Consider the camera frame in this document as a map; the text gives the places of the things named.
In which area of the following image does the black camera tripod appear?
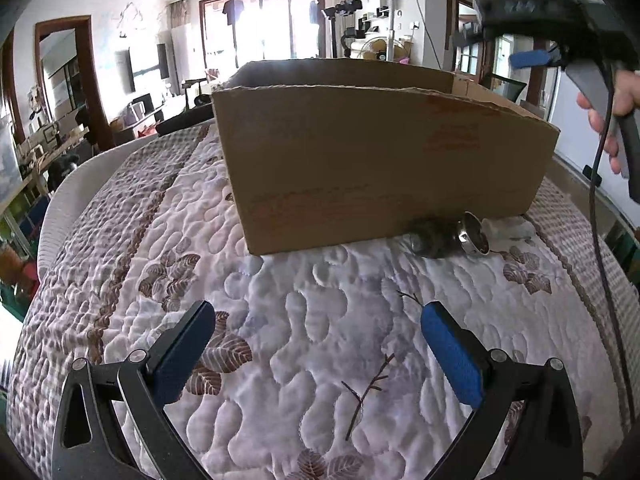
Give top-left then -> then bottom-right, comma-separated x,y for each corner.
322,0 -> 363,61

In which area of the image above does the balcony glass door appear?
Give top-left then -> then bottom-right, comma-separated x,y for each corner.
199,0 -> 326,76

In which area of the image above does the standing electric fan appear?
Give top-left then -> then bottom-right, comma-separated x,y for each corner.
350,35 -> 408,63

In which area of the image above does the white floor lamp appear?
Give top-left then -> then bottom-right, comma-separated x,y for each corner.
365,0 -> 436,61

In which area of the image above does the large cardboard box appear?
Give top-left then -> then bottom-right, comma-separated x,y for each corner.
211,58 -> 561,256

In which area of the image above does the black chair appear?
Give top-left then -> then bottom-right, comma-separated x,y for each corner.
492,75 -> 528,103

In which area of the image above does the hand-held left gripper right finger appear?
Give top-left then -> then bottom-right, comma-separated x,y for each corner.
420,301 -> 586,480

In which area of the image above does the quilted leaf-print bedspread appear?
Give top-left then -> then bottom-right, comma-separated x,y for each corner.
7,125 -> 640,480

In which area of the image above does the round metal tin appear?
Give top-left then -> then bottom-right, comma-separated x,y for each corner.
407,211 -> 493,260

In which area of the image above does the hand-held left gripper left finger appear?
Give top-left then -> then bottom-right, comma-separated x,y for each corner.
50,300 -> 217,480

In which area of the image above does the person's right hand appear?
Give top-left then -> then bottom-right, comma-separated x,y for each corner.
575,66 -> 640,175

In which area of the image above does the wall television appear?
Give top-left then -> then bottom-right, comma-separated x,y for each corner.
115,49 -> 136,93

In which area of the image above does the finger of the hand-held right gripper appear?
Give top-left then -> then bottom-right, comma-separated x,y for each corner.
452,0 -> 531,50
509,49 -> 566,70

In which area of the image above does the black cable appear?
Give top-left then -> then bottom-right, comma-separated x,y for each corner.
587,60 -> 640,421

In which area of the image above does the white bed frame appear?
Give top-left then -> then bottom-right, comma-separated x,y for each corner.
37,137 -> 161,271

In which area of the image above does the cluttered storage shelf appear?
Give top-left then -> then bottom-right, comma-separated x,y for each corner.
0,110 -> 101,321

